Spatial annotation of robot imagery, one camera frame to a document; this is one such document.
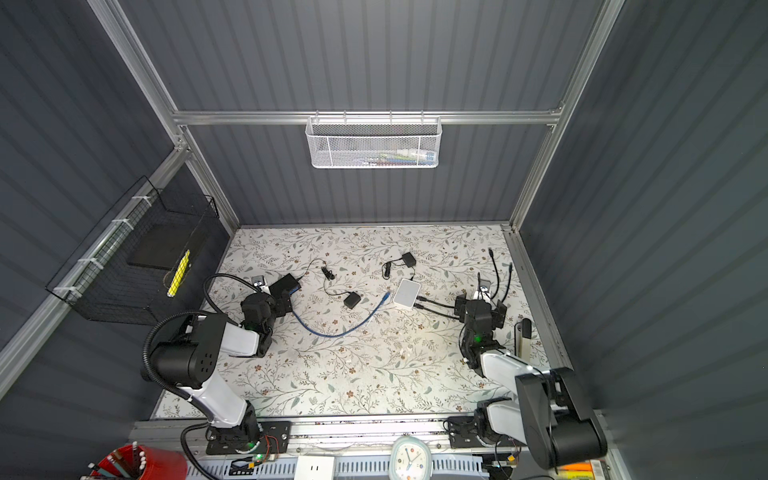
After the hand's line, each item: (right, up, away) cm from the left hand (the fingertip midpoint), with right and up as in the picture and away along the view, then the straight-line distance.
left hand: (268, 294), depth 96 cm
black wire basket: (-24, +7, -32) cm, 40 cm away
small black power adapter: (+46, +11, +13) cm, 49 cm away
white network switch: (+45, 0, +4) cm, 45 cm away
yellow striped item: (-11, +9, -24) cm, 28 cm away
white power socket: (+23, -35, -29) cm, 51 cm away
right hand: (+69, -1, -8) cm, 69 cm away
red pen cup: (-9, -28, -38) cm, 48 cm away
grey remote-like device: (+79, -12, -10) cm, 80 cm away
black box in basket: (-20, +16, -20) cm, 32 cm away
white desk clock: (+44, -35, -27) cm, 63 cm away
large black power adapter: (+27, -2, +3) cm, 27 cm away
